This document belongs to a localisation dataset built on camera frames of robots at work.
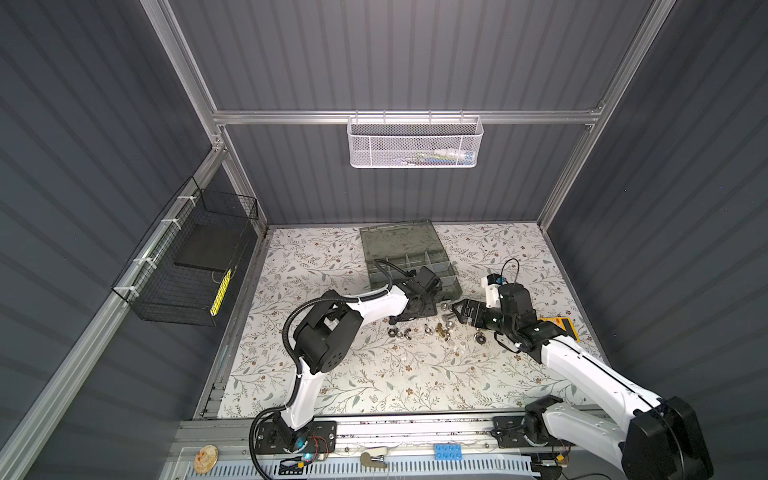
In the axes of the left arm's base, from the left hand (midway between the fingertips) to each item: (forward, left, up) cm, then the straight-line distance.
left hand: (427, 309), depth 95 cm
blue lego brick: (-38, +1, 0) cm, 38 cm away
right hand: (-6, -10, +10) cm, 15 cm away
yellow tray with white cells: (-8, -42, +1) cm, 43 cm away
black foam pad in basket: (+6, +58, +27) cm, 65 cm away
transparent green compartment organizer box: (+30, +1, -2) cm, 30 cm away
